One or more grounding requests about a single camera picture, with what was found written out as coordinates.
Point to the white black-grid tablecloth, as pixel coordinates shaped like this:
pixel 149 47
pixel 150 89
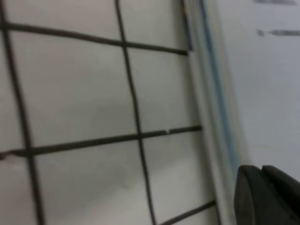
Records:
pixel 99 124

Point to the white HEEC catalogue book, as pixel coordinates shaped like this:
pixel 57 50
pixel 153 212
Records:
pixel 245 60

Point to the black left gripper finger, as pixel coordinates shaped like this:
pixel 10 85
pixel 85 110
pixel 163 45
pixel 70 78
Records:
pixel 266 196

